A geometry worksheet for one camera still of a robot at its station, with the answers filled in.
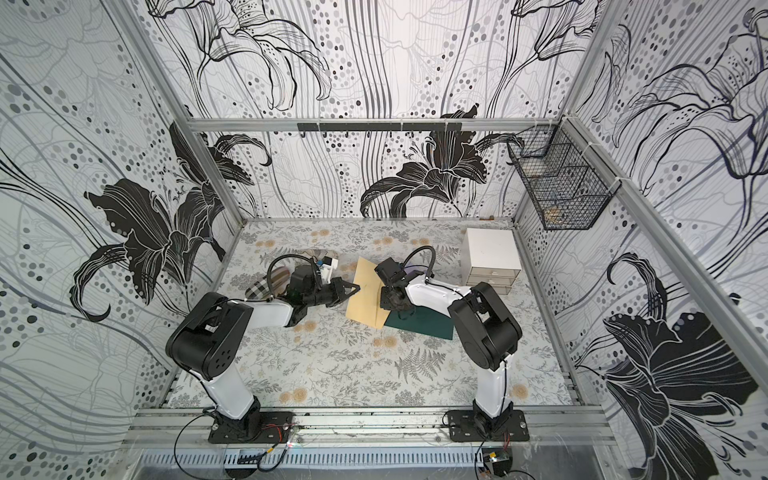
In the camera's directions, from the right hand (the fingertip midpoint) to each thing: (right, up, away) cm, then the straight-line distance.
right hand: (393, 299), depth 96 cm
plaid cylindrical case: (-44, +3, -1) cm, 44 cm away
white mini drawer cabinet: (+31, +14, -4) cm, 34 cm away
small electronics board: (+26, -33, -26) cm, 50 cm away
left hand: (-10, +4, -5) cm, 12 cm away
